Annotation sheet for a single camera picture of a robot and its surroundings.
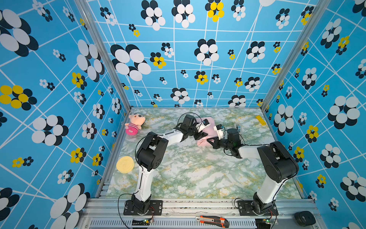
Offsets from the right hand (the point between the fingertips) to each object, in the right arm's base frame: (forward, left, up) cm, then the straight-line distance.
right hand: (209, 139), depth 94 cm
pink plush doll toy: (+14, +52, +2) cm, 54 cm away
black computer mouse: (-42, -43, -4) cm, 60 cm away
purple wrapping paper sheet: (+6, 0, +3) cm, 6 cm away
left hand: (+7, +2, +3) cm, 7 cm away
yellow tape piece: (+22, -43, -6) cm, 49 cm away
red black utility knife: (-44, +1, -5) cm, 44 cm away
